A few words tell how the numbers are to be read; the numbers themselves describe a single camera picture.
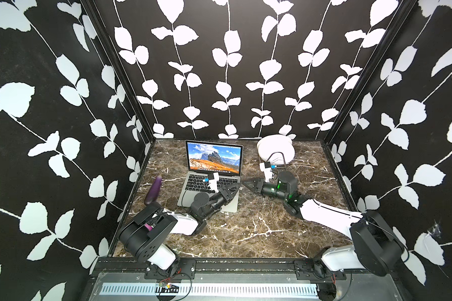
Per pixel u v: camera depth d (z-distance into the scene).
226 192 0.72
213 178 0.77
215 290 0.70
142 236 0.45
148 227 0.51
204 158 0.98
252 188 0.73
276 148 0.96
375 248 0.43
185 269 0.73
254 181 0.74
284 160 1.01
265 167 0.76
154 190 0.95
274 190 0.70
